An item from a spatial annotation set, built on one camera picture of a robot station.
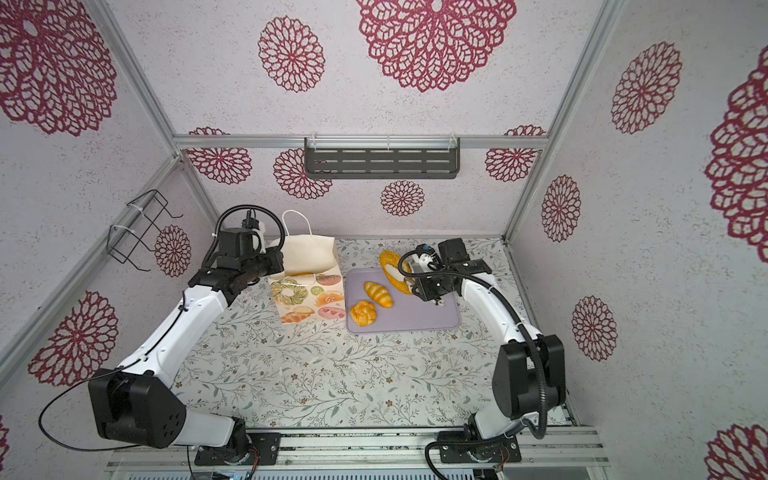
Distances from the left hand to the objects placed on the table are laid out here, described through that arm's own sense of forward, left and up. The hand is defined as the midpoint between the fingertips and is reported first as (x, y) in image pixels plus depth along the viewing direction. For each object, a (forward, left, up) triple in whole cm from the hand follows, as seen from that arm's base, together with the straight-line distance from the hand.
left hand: (283, 259), depth 83 cm
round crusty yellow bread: (+7, -30, -8) cm, 32 cm away
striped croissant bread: (+2, -27, -20) cm, 34 cm away
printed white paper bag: (-5, -7, -7) cm, 11 cm away
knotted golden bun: (-6, -22, -20) cm, 30 cm away
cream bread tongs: (+1, -32, -8) cm, 33 cm away
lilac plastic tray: (-1, -25, -22) cm, 33 cm away
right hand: (-4, -39, -7) cm, 40 cm away
